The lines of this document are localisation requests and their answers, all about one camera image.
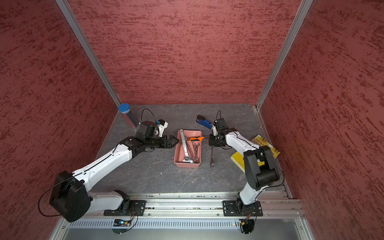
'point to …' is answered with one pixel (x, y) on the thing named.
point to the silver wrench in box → (195, 144)
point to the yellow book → (239, 159)
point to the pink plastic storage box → (188, 150)
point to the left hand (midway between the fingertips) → (172, 143)
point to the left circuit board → (117, 222)
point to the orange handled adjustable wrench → (198, 139)
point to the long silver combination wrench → (212, 163)
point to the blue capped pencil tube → (124, 108)
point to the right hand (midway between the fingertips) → (210, 144)
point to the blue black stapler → (204, 122)
